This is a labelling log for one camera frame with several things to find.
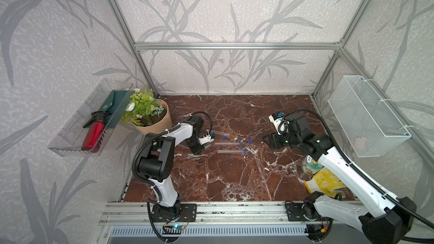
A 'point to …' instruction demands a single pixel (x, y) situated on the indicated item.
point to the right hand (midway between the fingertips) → (266, 135)
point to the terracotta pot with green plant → (147, 112)
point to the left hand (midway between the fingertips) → (197, 149)
